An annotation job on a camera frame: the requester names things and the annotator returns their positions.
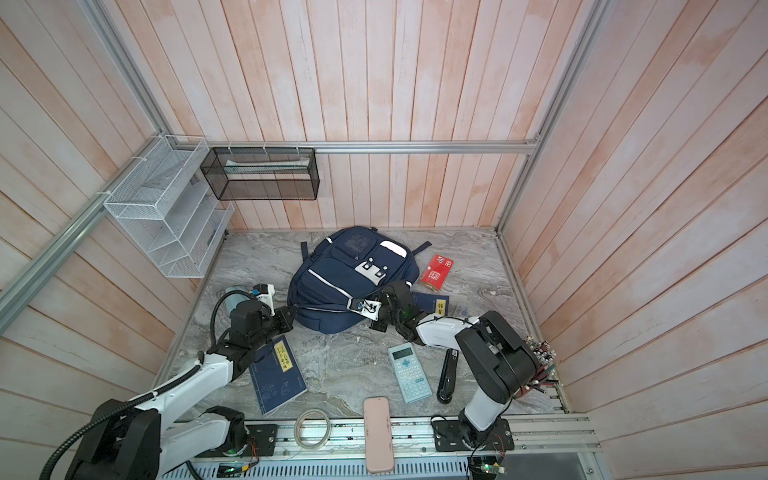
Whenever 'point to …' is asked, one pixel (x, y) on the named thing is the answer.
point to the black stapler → (448, 376)
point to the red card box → (437, 272)
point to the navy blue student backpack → (349, 264)
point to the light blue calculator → (410, 374)
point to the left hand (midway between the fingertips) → (297, 312)
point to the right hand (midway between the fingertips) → (364, 303)
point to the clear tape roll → (319, 444)
